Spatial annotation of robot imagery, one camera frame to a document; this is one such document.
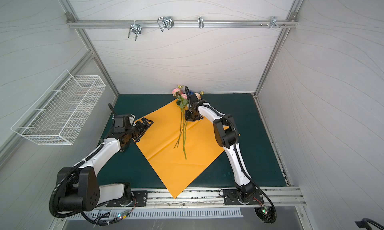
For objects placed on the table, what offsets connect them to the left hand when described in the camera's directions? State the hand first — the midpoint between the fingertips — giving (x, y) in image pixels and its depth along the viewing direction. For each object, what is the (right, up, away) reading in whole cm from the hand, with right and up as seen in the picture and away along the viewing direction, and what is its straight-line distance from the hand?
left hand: (152, 123), depth 88 cm
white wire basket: (-38, +6, -19) cm, 43 cm away
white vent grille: (-12, -42, -18) cm, 47 cm away
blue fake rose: (+23, +21, +30) cm, 43 cm away
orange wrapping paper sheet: (+14, -16, +4) cm, 22 cm away
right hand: (+21, +4, +17) cm, 27 cm away
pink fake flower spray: (+16, +14, +23) cm, 31 cm away
